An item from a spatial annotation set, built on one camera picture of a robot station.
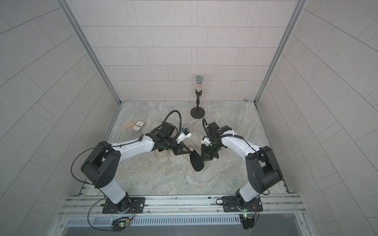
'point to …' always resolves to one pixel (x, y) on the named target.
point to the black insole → (196, 160)
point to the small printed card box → (138, 126)
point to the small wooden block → (129, 125)
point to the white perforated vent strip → (231, 219)
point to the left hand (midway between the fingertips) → (191, 151)
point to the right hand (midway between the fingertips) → (200, 158)
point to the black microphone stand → (198, 112)
